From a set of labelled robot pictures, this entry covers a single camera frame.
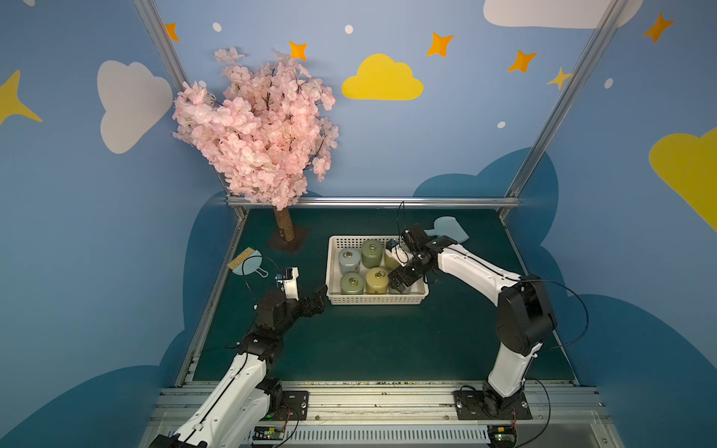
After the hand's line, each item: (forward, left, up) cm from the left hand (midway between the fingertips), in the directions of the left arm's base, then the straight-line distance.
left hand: (314, 284), depth 82 cm
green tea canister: (+17, -18, -7) cm, 26 cm away
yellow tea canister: (+5, -19, -6) cm, 21 cm away
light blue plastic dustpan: (+37, -50, -14) cm, 64 cm away
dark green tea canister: (+4, -11, -6) cm, 13 cm away
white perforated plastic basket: (+5, -33, -15) cm, 37 cm away
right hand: (+8, -29, -6) cm, 31 cm away
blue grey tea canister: (+14, -10, -7) cm, 18 cm away
